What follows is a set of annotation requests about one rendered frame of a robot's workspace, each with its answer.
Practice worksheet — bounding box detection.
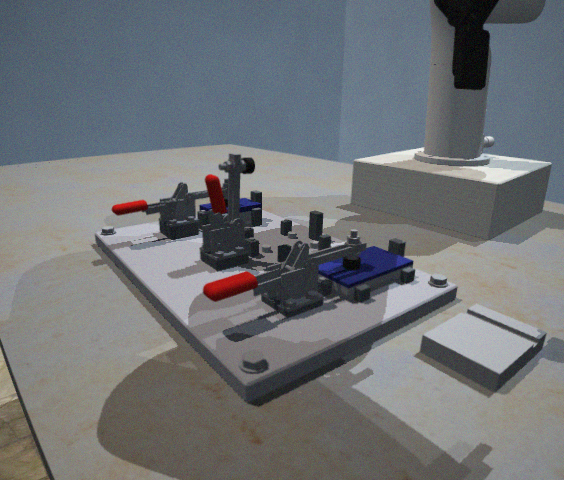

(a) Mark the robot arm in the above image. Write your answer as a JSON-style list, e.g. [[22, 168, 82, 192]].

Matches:
[[414, 0, 546, 166]]

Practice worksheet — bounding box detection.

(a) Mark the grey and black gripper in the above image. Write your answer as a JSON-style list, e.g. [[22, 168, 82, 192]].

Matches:
[[434, 0, 499, 90]]

